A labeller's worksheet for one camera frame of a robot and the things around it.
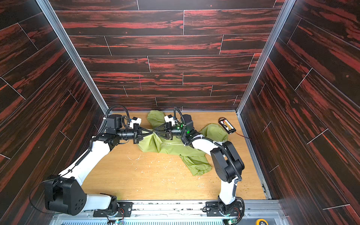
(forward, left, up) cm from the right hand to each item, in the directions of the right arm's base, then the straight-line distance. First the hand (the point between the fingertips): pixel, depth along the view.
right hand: (155, 130), depth 77 cm
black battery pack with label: (+24, -49, -23) cm, 59 cm away
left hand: (-4, 0, +2) cm, 5 cm away
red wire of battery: (+17, -60, -26) cm, 68 cm away
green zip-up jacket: (-7, -25, -25) cm, 36 cm away
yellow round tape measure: (-38, -56, -24) cm, 72 cm away
